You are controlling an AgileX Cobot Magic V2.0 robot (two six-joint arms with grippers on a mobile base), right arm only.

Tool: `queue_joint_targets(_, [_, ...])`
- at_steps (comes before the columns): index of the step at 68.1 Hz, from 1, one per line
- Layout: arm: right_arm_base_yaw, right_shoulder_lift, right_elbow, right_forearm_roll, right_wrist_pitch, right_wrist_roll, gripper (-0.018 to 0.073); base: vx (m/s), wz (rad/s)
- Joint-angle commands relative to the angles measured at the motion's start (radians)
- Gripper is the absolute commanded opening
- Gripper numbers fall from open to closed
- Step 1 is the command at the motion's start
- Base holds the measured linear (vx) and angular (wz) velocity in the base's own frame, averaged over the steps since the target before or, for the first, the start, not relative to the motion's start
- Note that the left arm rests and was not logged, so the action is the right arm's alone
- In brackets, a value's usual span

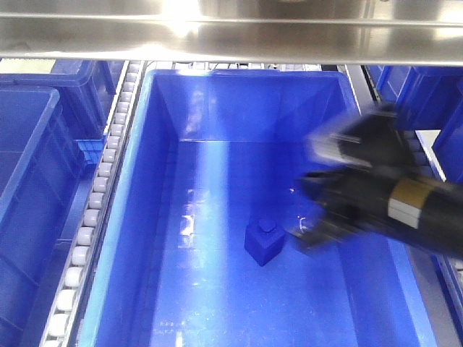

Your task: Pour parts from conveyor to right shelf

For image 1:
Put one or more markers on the blue plastic box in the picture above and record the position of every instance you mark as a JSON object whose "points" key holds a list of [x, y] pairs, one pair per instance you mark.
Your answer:
{"points": [[264, 246]]}

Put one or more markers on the blue ribbed plastic bin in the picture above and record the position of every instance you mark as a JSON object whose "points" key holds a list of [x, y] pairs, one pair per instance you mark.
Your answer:
{"points": [[90, 150]]}

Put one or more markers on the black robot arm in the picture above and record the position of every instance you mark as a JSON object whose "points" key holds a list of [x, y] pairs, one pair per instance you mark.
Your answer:
{"points": [[441, 224]]}

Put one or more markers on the large blue plastic bin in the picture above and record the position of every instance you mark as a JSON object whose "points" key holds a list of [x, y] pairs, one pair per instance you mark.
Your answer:
{"points": [[217, 289]]}

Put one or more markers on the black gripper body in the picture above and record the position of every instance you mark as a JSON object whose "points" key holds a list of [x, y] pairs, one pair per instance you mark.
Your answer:
{"points": [[354, 202]]}

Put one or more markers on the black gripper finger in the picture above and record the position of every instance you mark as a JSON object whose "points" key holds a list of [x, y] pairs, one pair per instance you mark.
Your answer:
{"points": [[314, 236], [322, 179]]}

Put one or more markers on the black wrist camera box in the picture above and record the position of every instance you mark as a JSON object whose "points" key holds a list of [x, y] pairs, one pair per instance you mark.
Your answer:
{"points": [[376, 141]]}

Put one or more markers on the steel roller rack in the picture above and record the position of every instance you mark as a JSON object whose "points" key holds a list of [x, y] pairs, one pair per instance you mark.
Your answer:
{"points": [[231, 36]]}

